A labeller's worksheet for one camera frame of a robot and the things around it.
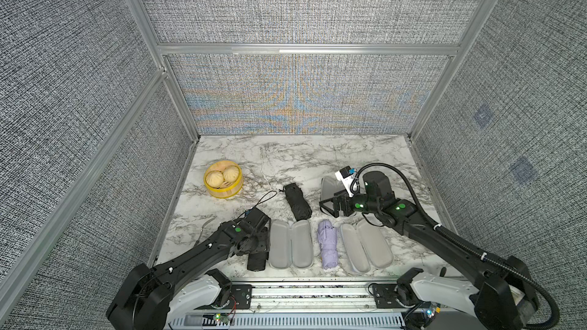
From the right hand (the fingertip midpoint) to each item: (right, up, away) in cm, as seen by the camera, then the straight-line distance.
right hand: (328, 194), depth 77 cm
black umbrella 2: (-24, -23, +1) cm, 34 cm away
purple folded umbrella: (+1, -16, +6) cm, 17 cm away
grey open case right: (+15, -20, +8) cm, 26 cm away
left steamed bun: (-45, +3, +20) cm, 49 cm away
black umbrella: (-9, -8, +11) cm, 16 cm away
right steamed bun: (-38, +5, +21) cm, 44 cm away
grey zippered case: (-13, -20, +7) cm, 24 cm away
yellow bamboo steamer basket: (-39, -1, +18) cm, 43 cm away
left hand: (-22, -19, +6) cm, 30 cm away
